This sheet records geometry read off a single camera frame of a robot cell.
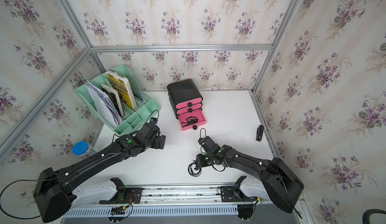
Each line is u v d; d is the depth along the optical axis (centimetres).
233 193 65
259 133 93
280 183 41
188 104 93
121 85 92
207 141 67
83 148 69
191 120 101
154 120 71
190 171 81
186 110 96
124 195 67
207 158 71
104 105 78
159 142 71
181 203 72
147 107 101
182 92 99
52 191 38
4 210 37
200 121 98
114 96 91
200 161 72
